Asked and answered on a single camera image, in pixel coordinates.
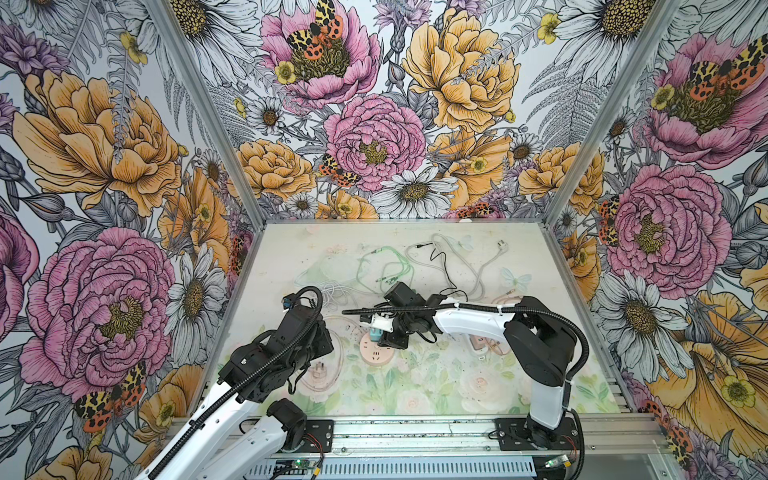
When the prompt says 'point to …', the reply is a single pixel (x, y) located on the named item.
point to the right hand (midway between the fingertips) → (388, 341)
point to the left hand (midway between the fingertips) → (324, 344)
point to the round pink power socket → (373, 353)
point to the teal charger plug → (375, 334)
